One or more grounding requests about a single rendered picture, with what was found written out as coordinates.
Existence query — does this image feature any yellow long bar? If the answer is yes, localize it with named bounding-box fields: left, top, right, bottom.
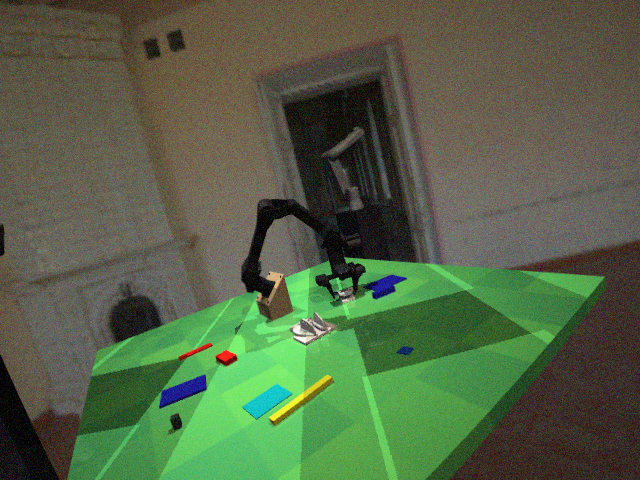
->
left=269, top=375, right=333, bottom=425

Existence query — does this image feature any teal flat rectangular plate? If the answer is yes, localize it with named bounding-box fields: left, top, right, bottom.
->
left=242, top=384, right=293, bottom=420

